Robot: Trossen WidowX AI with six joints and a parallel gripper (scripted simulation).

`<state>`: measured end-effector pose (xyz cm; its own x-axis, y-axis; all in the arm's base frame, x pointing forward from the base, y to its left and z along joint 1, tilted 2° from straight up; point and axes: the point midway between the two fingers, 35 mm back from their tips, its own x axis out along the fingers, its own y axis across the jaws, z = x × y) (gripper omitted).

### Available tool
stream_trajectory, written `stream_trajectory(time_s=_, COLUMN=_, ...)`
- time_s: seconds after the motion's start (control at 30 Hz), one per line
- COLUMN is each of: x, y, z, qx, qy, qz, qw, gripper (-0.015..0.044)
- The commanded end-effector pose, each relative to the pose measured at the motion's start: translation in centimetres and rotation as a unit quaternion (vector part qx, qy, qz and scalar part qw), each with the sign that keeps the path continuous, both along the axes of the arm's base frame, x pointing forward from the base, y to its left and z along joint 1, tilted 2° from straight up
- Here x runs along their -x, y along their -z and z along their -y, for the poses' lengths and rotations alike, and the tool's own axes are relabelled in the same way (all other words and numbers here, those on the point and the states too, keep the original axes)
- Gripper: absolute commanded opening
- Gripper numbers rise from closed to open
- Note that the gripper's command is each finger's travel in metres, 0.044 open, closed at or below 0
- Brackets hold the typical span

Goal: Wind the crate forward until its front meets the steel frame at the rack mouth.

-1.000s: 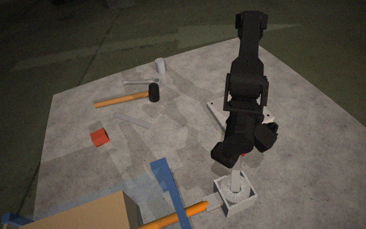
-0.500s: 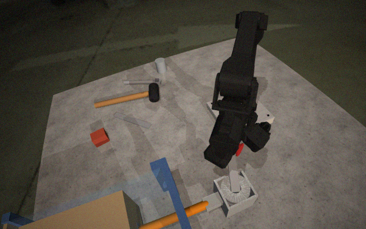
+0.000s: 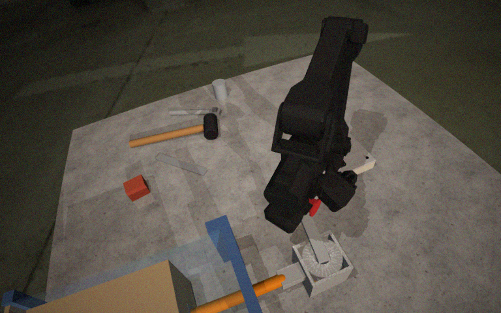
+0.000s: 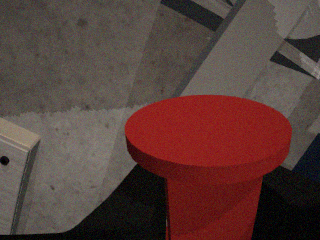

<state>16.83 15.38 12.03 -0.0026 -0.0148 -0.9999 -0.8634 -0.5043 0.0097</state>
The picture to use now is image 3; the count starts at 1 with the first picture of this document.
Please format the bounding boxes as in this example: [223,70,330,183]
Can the blue flat bar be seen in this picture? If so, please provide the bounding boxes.
[217,215,262,313]

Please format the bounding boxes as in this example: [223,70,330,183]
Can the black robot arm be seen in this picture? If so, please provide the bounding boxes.
[264,16,369,213]

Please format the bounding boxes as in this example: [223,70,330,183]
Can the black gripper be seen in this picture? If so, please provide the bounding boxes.
[264,152,341,233]

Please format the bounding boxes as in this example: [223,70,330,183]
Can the dark grey cylinder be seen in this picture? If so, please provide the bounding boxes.
[212,79,228,100]

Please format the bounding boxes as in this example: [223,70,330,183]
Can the black-headed mallet with wooden handle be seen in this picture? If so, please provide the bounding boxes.
[129,113,219,147]

